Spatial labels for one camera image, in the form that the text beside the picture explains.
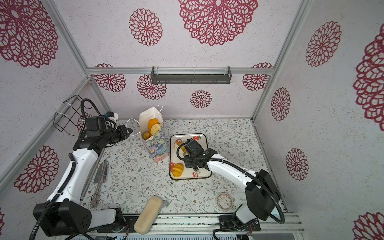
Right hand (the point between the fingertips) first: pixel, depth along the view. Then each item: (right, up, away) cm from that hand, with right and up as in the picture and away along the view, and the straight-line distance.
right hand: (187, 158), depth 84 cm
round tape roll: (+20, -23, -3) cm, 31 cm away
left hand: (-29, +14, -6) cm, 33 cm away
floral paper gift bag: (-18, +7, +1) cm, 19 cm away
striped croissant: (-1, +7, -17) cm, 19 cm away
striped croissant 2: (-6, -7, +5) cm, 11 cm away
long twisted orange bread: (-23, +22, +13) cm, 34 cm away
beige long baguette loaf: (-19, -26, -11) cm, 34 cm away
